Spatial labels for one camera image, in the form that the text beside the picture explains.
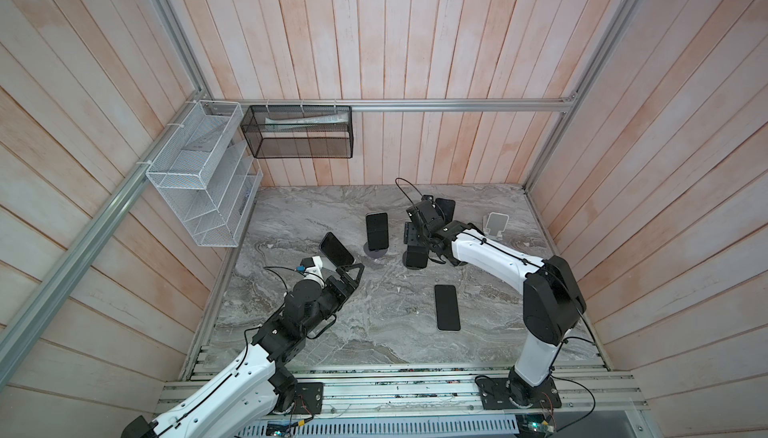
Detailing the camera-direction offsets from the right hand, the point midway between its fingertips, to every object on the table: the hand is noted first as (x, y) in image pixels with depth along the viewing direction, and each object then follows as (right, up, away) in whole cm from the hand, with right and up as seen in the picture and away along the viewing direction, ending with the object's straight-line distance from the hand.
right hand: (414, 231), depth 92 cm
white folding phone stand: (+29, +1, +9) cm, 31 cm away
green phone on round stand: (-12, 0, +1) cm, 12 cm away
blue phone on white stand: (-26, -7, +6) cm, 28 cm away
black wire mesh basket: (-40, +36, +15) cm, 56 cm away
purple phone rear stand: (+12, +8, +6) cm, 15 cm away
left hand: (-16, -12, -17) cm, 26 cm away
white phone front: (+10, -23, -3) cm, 25 cm away
